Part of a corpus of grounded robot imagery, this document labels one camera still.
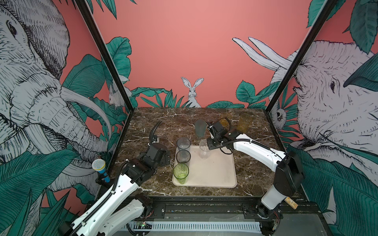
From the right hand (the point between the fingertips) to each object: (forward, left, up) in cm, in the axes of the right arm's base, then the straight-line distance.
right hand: (208, 141), depth 85 cm
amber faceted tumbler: (+27, -16, -15) cm, 35 cm away
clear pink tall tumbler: (-5, +3, 0) cm, 6 cm away
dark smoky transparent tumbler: (-6, +15, -8) cm, 18 cm away
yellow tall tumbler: (+24, -29, -10) cm, 39 cm away
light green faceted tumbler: (-15, +16, -8) cm, 23 cm away
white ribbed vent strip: (-40, +6, -14) cm, 43 cm away
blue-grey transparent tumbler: (+1, +15, -4) cm, 15 cm away
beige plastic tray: (-11, -8, -16) cm, 21 cm away
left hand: (-10, +26, +5) cm, 29 cm away
